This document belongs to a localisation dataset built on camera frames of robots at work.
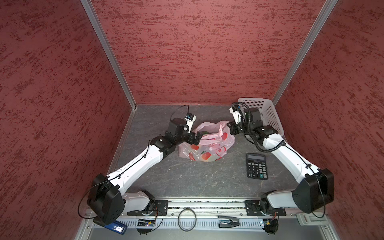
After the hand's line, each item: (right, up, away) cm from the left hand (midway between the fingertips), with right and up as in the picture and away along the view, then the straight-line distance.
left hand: (193, 132), depth 79 cm
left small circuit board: (-26, -44, -7) cm, 52 cm away
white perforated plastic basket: (+56, +12, +31) cm, 66 cm away
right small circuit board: (+38, -45, -9) cm, 59 cm away
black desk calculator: (+38, -21, +8) cm, 44 cm away
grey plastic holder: (+59, -40, -10) cm, 72 cm away
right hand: (+19, +3, +3) cm, 19 cm away
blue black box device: (-35, -42, -13) cm, 56 cm away
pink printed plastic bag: (+13, -3, +4) cm, 14 cm away
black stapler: (+16, -42, -10) cm, 46 cm away
